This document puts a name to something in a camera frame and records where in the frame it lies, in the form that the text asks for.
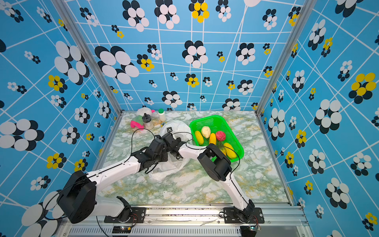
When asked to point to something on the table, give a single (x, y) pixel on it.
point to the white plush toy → (141, 111)
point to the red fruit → (220, 136)
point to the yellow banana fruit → (199, 138)
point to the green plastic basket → (213, 130)
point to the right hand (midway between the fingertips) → (172, 141)
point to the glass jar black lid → (148, 124)
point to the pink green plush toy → (137, 121)
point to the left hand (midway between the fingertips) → (168, 152)
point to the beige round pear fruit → (206, 132)
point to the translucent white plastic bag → (173, 166)
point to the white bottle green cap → (162, 115)
